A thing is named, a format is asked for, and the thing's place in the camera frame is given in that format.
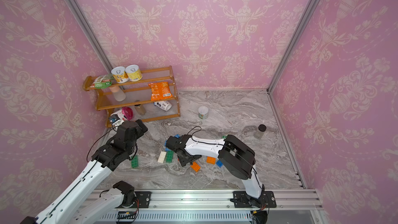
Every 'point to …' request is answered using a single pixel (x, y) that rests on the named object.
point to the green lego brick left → (134, 162)
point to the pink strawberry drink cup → (127, 113)
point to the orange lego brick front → (195, 166)
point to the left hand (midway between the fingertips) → (137, 125)
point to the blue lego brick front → (219, 163)
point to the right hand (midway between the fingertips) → (190, 159)
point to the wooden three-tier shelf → (136, 97)
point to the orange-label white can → (119, 74)
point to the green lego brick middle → (169, 156)
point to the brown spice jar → (140, 109)
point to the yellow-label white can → (133, 72)
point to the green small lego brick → (224, 137)
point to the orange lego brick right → (211, 160)
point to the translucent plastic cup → (119, 95)
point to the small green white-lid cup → (203, 111)
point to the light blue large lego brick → (166, 149)
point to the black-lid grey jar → (260, 132)
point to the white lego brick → (161, 157)
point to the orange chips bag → (160, 90)
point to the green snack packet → (102, 82)
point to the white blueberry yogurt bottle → (164, 104)
